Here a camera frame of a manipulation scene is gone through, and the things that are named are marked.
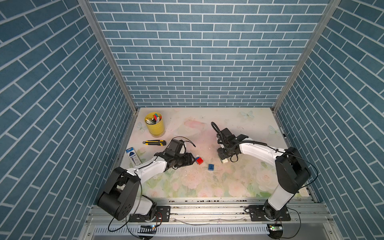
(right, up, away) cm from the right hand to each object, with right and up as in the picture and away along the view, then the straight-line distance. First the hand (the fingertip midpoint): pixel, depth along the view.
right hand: (223, 153), depth 92 cm
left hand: (-18, -4, -5) cm, 19 cm away
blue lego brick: (-17, -3, -3) cm, 17 cm away
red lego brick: (-15, -4, -3) cm, 15 cm away
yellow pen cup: (-45, +19, +7) cm, 50 cm away
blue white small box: (-56, -2, 0) cm, 56 cm away
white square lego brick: (0, -4, -3) cm, 5 cm away
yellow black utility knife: (-45, +6, +8) cm, 46 cm away
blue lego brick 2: (-8, -7, -3) cm, 11 cm away
